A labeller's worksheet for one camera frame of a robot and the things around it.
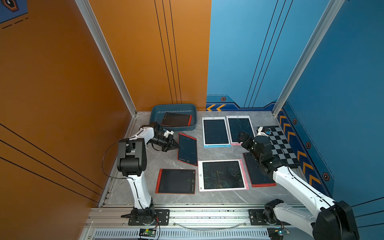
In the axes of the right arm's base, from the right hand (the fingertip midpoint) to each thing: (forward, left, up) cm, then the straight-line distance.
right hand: (243, 135), depth 83 cm
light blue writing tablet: (+17, +13, -20) cm, 29 cm away
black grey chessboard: (+1, -28, -15) cm, 32 cm away
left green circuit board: (-43, +48, -21) cm, 68 cm away
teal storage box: (+35, +58, -14) cm, 69 cm away
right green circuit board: (-42, -12, -21) cm, 49 cm away
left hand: (+1, +37, -11) cm, 38 cm away
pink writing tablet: (-15, +16, -19) cm, 29 cm away
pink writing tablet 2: (+24, -3, -18) cm, 31 cm away
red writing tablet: (+29, +42, -18) cm, 54 cm away
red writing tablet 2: (-2, +32, -15) cm, 35 cm away
